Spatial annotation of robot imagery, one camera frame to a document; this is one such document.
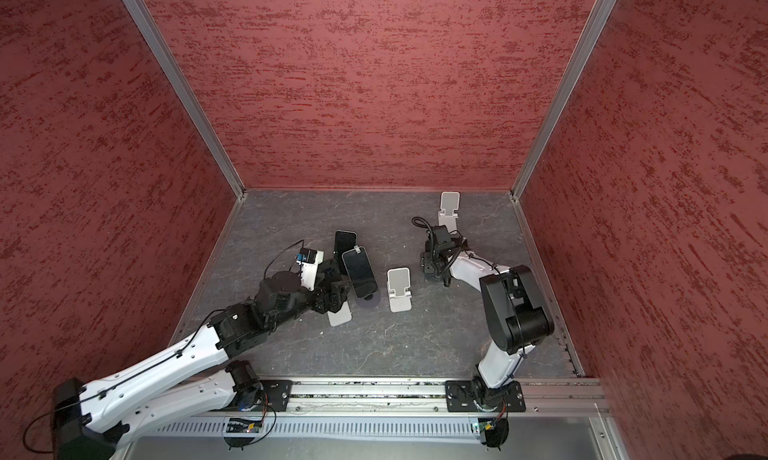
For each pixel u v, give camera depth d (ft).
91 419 1.31
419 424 2.33
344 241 3.01
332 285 2.16
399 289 2.87
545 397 2.48
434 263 2.33
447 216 3.57
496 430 2.24
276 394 2.44
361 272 2.78
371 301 2.95
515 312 1.59
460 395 2.43
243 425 2.37
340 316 2.85
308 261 2.07
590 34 2.54
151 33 2.54
